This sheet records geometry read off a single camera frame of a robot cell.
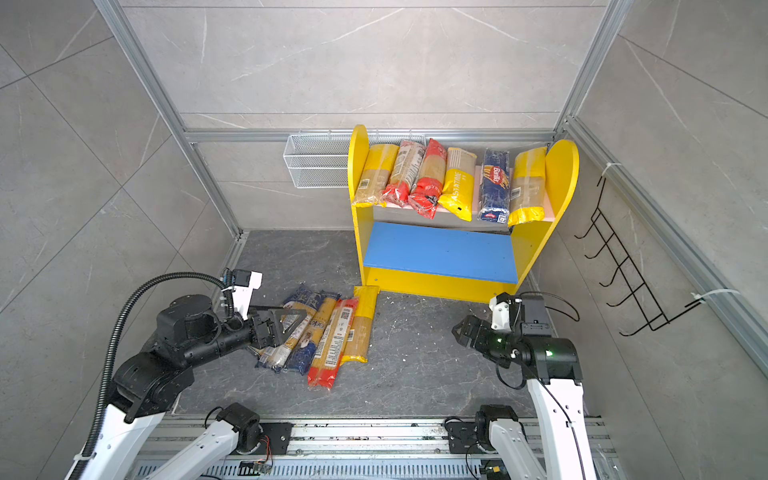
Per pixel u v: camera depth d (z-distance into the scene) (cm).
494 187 69
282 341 52
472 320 61
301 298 95
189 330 43
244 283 53
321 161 100
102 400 39
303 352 85
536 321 50
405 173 71
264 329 51
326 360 84
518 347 46
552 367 43
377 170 75
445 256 93
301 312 57
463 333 61
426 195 67
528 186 70
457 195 67
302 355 84
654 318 58
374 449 73
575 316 51
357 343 88
